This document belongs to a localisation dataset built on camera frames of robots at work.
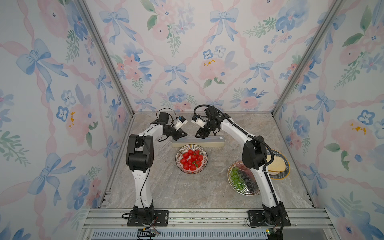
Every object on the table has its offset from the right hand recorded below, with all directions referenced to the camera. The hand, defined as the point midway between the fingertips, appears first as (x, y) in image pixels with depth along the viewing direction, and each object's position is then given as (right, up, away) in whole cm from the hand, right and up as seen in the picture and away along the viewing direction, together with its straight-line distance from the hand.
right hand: (200, 130), depth 100 cm
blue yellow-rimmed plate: (+50, -24, -13) cm, 57 cm away
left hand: (-9, -2, -1) cm, 10 cm away
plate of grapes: (+22, -27, -17) cm, 39 cm away
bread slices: (+45, -21, -12) cm, 52 cm away
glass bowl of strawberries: (-6, -17, -8) cm, 20 cm away
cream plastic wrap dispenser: (-5, -7, -2) cm, 9 cm away
